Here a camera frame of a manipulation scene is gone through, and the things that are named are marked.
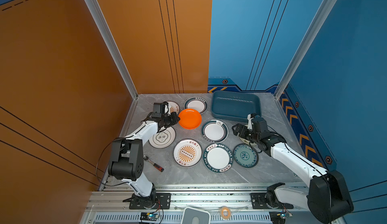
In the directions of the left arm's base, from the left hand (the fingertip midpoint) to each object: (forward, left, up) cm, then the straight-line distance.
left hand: (180, 116), depth 93 cm
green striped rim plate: (-2, -23, -13) cm, 26 cm away
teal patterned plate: (-20, -39, -11) cm, 46 cm away
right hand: (-9, -33, +1) cm, 35 cm away
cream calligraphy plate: (-20, -36, +6) cm, 42 cm away
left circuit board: (-49, +11, -13) cm, 52 cm away
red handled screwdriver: (-26, +13, -11) cm, 32 cm away
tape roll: (-48, -25, -12) cm, 55 cm away
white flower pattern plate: (-9, +11, -11) cm, 18 cm away
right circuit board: (-49, -52, -11) cm, 72 cm away
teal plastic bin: (+18, -39, -9) cm, 43 cm away
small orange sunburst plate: (+17, +7, -11) cm, 22 cm away
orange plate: (0, -6, -2) cm, 6 cm away
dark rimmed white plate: (+20, -10, -10) cm, 25 cm away
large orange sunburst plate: (-19, -5, -11) cm, 22 cm away
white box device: (-50, -10, -6) cm, 51 cm away
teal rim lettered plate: (-21, -23, -11) cm, 34 cm away
